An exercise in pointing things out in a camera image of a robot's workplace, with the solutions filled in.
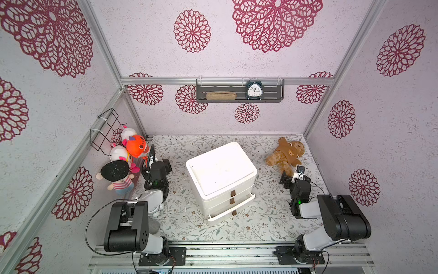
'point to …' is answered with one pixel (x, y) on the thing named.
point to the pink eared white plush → (126, 132)
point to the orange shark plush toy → (136, 145)
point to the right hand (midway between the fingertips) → (294, 171)
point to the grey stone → (154, 226)
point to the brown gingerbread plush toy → (287, 156)
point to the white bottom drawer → (227, 213)
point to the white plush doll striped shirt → (118, 153)
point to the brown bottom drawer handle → (234, 212)
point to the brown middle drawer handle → (232, 201)
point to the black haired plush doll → (117, 172)
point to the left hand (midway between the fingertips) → (155, 163)
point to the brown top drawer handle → (232, 193)
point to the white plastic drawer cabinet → (223, 180)
